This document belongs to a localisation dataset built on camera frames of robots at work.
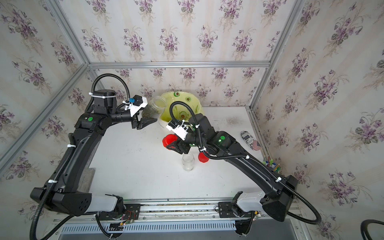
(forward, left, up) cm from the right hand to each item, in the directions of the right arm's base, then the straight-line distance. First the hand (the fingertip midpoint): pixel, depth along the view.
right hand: (174, 139), depth 65 cm
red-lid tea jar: (+3, -5, -30) cm, 31 cm away
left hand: (+10, +10, +8) cm, 16 cm away
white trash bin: (+13, +11, -9) cm, 19 cm away
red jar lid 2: (+5, -14, -29) cm, 33 cm away
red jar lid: (-1, +2, +1) cm, 3 cm away
